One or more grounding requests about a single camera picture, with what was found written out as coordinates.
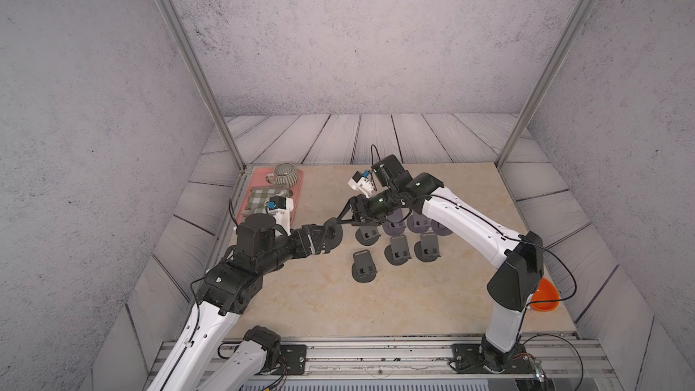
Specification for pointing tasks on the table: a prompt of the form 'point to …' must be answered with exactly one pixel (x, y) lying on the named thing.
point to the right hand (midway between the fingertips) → (346, 222)
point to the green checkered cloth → (259, 195)
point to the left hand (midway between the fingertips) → (320, 231)
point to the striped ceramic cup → (284, 175)
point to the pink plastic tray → (257, 178)
